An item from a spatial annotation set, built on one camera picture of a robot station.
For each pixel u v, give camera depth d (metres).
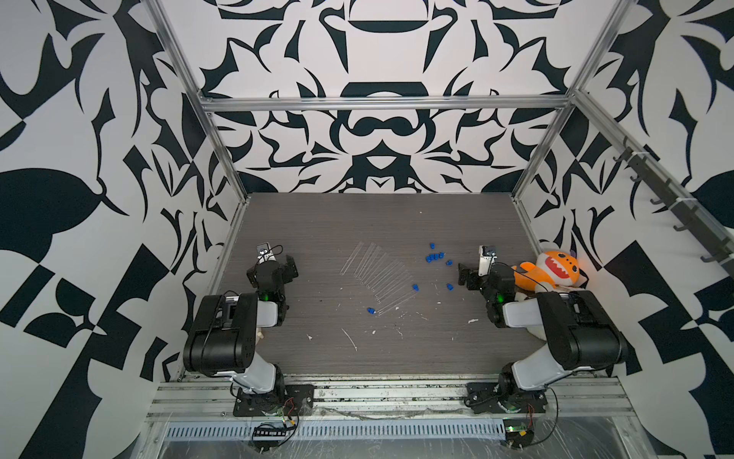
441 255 1.02
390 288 0.94
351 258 1.01
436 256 1.01
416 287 0.94
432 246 1.05
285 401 0.69
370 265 0.99
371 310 0.89
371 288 0.94
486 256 0.83
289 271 0.88
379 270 0.98
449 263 1.00
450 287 0.94
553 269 0.89
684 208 0.59
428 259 1.01
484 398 0.74
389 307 0.95
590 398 0.76
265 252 0.81
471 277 0.85
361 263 0.99
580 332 0.47
